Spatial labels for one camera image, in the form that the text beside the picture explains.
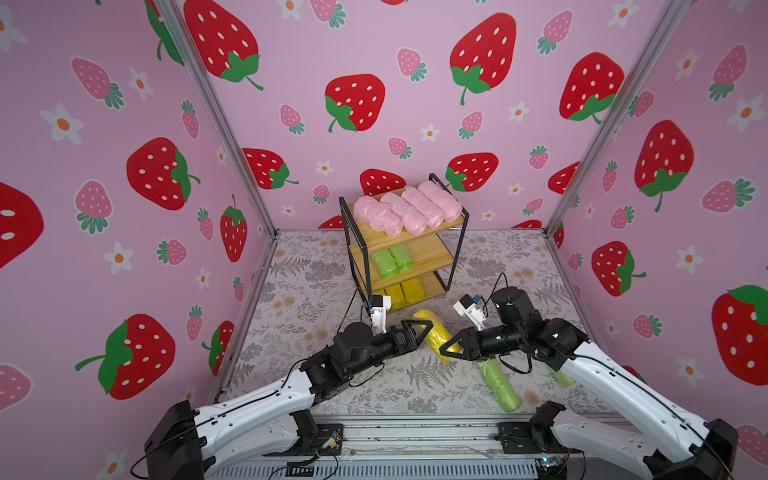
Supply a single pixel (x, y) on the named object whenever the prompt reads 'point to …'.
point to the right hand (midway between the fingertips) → (448, 349)
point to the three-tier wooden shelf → (435, 254)
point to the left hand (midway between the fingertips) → (427, 329)
